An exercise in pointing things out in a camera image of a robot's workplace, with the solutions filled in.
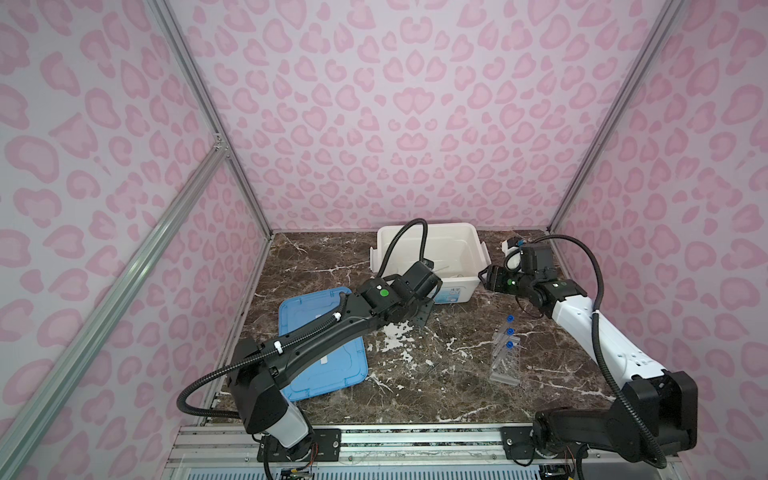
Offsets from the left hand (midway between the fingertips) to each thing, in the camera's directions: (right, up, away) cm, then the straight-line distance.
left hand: (424, 301), depth 76 cm
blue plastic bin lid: (-21, -20, +10) cm, 31 cm away
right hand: (+19, +7, +7) cm, 21 cm away
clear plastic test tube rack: (+25, -18, +11) cm, 33 cm away
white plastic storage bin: (+15, +13, +28) cm, 34 cm away
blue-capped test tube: (+21, -11, -2) cm, 24 cm away
